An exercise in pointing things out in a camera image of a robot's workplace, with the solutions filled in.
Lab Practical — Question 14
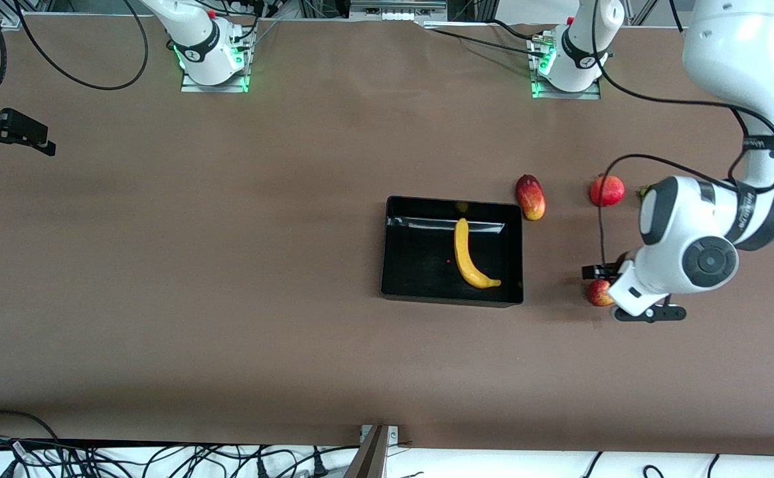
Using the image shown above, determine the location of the black rectangular plastic tray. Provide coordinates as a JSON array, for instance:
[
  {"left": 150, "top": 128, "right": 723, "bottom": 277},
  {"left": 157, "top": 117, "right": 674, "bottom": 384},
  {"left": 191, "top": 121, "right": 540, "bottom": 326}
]
[{"left": 380, "top": 195, "right": 525, "bottom": 308}]

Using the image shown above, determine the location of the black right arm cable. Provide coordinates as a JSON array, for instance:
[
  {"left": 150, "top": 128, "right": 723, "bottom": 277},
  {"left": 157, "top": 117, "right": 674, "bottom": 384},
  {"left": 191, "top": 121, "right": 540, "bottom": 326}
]
[{"left": 14, "top": 0, "right": 149, "bottom": 92}]

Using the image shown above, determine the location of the red yellow mango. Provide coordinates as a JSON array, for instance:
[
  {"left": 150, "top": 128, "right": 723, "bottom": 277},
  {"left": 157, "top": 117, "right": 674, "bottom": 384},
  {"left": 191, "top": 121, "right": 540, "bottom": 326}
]
[{"left": 515, "top": 174, "right": 547, "bottom": 221}]

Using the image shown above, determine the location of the red pomegranate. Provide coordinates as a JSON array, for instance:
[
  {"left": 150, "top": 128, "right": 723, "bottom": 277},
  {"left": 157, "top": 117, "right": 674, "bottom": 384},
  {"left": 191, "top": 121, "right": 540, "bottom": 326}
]
[{"left": 590, "top": 173, "right": 626, "bottom": 208}]

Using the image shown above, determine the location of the yellow banana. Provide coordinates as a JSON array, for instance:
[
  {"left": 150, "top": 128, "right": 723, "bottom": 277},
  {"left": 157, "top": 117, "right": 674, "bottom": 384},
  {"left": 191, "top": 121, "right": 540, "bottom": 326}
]
[{"left": 453, "top": 218, "right": 502, "bottom": 289}]

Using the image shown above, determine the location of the red yellow apple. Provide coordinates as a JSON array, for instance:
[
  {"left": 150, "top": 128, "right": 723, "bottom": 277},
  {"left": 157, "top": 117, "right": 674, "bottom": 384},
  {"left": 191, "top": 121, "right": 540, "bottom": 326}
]
[{"left": 587, "top": 279, "right": 617, "bottom": 308}]

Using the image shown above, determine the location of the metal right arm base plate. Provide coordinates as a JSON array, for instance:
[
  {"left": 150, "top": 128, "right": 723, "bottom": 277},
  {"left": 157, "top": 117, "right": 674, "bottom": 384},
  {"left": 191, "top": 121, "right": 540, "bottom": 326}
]
[{"left": 180, "top": 37, "right": 252, "bottom": 94}]

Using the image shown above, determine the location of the metal rail with sockets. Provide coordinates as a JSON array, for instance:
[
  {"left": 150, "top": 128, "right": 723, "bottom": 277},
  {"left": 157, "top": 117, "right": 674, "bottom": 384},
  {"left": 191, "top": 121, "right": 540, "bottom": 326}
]
[{"left": 349, "top": 0, "right": 449, "bottom": 23}]

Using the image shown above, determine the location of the aluminium post with bracket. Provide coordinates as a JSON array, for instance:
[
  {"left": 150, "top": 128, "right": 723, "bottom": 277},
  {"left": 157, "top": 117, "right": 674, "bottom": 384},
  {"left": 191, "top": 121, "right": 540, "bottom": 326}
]
[{"left": 344, "top": 424, "right": 400, "bottom": 478}]

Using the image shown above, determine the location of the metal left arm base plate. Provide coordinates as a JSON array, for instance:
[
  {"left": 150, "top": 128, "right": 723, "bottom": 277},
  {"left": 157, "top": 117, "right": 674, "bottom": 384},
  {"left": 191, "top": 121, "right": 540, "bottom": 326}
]
[{"left": 530, "top": 33, "right": 603, "bottom": 101}]

